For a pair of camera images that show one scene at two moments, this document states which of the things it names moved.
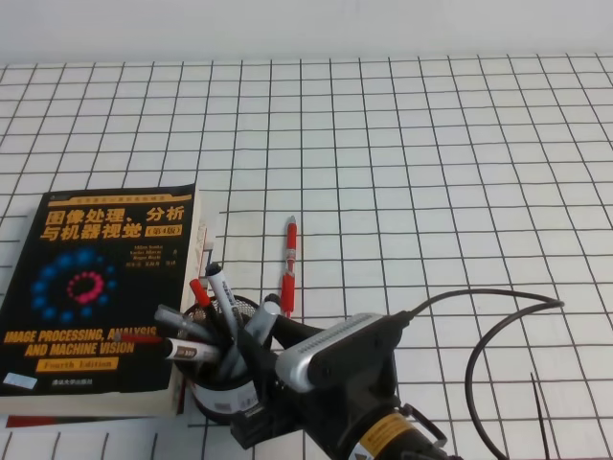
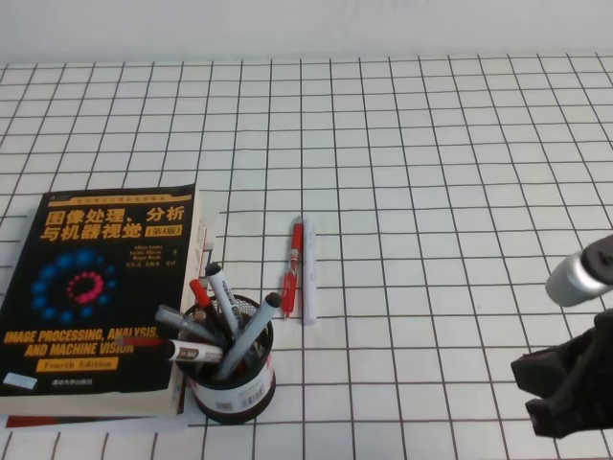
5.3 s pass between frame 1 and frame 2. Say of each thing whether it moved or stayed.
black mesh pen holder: stayed
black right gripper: moved
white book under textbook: stayed
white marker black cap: stayed
